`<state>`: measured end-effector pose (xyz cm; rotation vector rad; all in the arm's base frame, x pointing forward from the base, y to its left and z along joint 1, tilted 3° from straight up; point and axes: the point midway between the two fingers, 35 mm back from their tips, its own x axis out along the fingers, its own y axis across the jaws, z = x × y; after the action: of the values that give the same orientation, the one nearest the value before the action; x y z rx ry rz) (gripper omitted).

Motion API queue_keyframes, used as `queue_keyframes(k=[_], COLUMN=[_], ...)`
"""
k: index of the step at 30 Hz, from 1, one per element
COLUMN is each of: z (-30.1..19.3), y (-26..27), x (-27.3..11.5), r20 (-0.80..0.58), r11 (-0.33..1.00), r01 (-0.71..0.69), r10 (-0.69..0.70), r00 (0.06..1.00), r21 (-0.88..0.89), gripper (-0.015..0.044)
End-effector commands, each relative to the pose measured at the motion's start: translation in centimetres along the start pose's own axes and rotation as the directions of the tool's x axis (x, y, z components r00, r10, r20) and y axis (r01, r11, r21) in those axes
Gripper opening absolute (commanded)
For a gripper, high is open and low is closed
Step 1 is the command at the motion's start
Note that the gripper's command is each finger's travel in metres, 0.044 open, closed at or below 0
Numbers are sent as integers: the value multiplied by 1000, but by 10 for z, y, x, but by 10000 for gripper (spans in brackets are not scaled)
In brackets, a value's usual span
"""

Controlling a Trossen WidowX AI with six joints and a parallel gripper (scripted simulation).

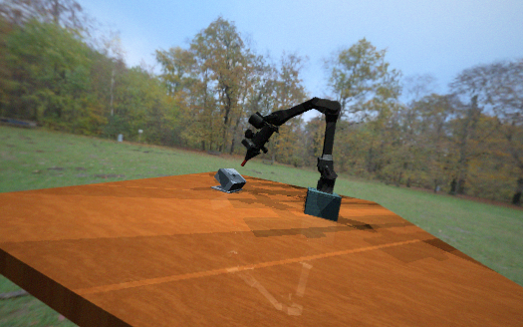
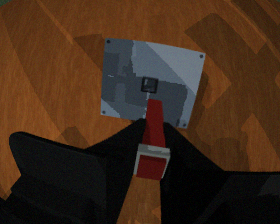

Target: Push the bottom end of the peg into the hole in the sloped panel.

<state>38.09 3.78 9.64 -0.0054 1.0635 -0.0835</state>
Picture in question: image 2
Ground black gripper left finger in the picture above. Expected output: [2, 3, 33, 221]
[8, 119, 145, 224]

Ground grey sloped panel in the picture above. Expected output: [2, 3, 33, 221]
[100, 37, 205, 128]

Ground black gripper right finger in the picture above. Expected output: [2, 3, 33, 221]
[160, 123, 280, 224]

